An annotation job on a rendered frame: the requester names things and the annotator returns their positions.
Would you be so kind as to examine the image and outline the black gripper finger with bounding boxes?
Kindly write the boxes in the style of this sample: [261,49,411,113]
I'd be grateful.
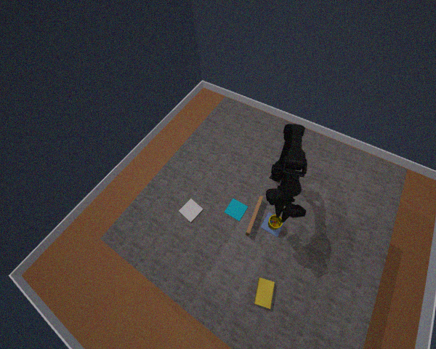
[281,209,290,222]
[275,204,285,218]

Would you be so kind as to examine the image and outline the yellow rectangular block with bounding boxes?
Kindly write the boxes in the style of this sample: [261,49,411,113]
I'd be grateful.
[254,277,274,309]

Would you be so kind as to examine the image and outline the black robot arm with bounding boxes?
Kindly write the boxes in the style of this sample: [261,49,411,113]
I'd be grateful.
[266,124,307,205]

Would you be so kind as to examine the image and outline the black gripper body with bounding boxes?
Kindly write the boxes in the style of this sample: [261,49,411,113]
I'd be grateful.
[266,185,306,218]

